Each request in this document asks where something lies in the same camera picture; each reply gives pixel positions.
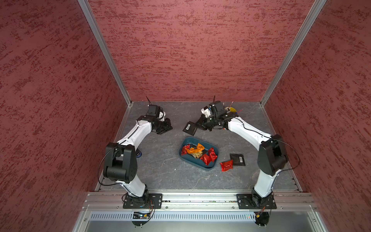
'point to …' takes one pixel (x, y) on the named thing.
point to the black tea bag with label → (190, 128)
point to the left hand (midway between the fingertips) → (172, 129)
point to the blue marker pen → (138, 153)
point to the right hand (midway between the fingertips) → (193, 127)
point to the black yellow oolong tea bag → (197, 155)
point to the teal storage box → (188, 158)
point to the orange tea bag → (199, 148)
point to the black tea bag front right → (238, 159)
